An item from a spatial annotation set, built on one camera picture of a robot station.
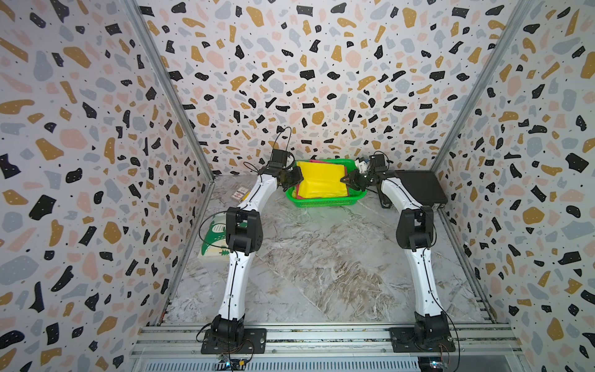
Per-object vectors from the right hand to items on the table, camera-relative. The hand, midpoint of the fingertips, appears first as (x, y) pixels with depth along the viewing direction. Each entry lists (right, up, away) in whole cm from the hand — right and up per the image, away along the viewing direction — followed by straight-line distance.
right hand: (343, 179), depth 106 cm
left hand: (-16, +2, -3) cm, 17 cm away
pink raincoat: (+1, +1, -1) cm, 2 cm away
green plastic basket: (+5, +7, +10) cm, 13 cm away
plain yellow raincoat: (-10, 0, +5) cm, 11 cm away
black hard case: (+37, -3, +2) cm, 37 cm away
